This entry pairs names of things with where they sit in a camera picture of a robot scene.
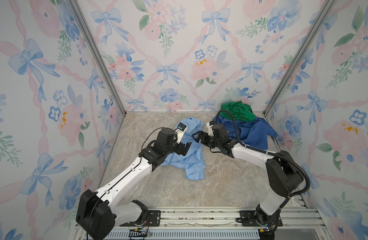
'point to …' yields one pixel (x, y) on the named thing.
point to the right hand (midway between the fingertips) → (195, 136)
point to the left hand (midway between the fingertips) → (183, 136)
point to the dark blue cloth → (255, 133)
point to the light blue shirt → (193, 162)
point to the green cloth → (241, 112)
